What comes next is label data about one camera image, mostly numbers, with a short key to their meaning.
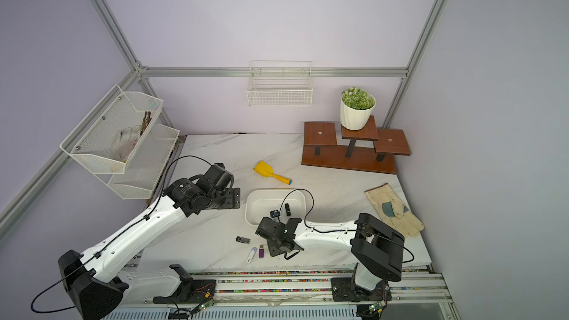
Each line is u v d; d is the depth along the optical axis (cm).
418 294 74
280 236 63
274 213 77
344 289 74
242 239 85
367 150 118
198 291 72
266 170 106
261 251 82
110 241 42
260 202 96
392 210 92
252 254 82
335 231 49
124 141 78
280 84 104
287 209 93
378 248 43
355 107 82
